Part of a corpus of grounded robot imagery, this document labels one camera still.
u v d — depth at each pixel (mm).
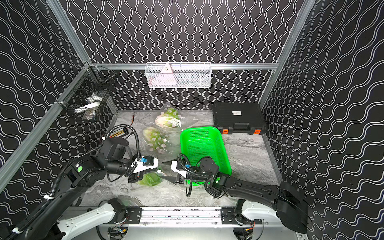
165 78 898
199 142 1031
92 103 757
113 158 477
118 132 1063
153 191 822
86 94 925
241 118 1075
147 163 490
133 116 1176
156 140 922
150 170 583
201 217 764
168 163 621
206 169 523
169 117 1065
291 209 411
